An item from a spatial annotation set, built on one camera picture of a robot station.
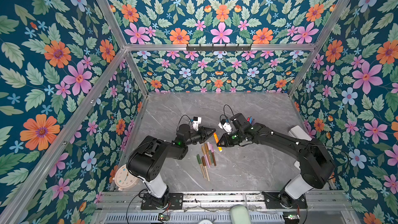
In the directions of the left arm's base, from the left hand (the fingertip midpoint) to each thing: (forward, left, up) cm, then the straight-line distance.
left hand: (217, 129), depth 81 cm
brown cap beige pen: (-13, +8, -16) cm, 22 cm away
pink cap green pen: (-7, +4, -16) cm, 18 cm away
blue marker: (+15, -25, -16) cm, 33 cm away
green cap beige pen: (-11, +11, -16) cm, 22 cm away
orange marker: (-4, +1, -5) cm, 6 cm away
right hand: (-6, 0, -5) cm, 8 cm away
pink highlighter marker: (+16, -23, -16) cm, 32 cm away
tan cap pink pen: (-5, +8, -16) cm, 19 cm away
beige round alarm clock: (-18, +50, -14) cm, 55 cm away
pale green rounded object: (-37, -7, -13) cm, 40 cm away
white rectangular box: (+2, -50, -13) cm, 52 cm away
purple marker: (+14, -27, -17) cm, 35 cm away
